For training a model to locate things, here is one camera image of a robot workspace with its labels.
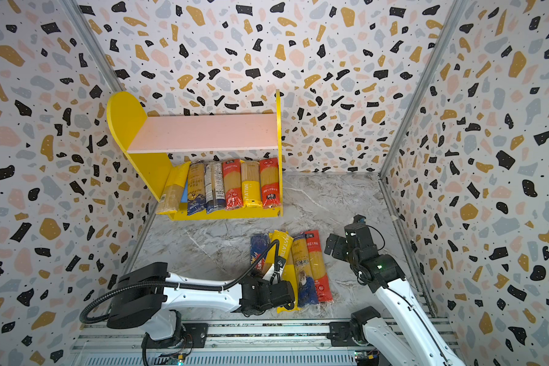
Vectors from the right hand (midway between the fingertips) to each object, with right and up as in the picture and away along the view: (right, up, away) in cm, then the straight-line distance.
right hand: (335, 239), depth 77 cm
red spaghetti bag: (-24, +20, +18) cm, 36 cm away
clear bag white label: (-46, +18, +16) cm, 52 cm away
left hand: (-20, -16, +3) cm, 25 cm away
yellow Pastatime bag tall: (-32, +19, +18) cm, 41 cm away
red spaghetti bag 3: (-3, -20, +4) cm, 21 cm away
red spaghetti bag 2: (-39, +19, +18) cm, 47 cm away
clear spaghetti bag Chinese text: (-53, +18, +16) cm, 58 cm away
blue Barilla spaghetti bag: (-28, -5, +16) cm, 33 cm away
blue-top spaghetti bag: (-10, -17, +5) cm, 20 cm away
